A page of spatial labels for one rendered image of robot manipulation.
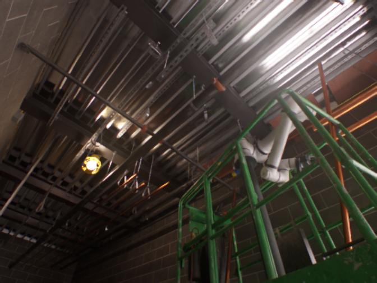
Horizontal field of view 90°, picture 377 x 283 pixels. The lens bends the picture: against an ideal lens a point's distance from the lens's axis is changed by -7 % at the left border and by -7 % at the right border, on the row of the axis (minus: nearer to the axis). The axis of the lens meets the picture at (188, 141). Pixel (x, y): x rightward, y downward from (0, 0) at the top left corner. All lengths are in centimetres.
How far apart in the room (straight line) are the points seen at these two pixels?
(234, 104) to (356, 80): 162
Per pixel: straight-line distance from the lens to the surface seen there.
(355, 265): 90
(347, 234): 155
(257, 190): 163
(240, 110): 260
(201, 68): 228
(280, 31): 165
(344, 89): 328
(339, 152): 108
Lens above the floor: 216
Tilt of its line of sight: 49 degrees up
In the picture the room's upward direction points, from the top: straight up
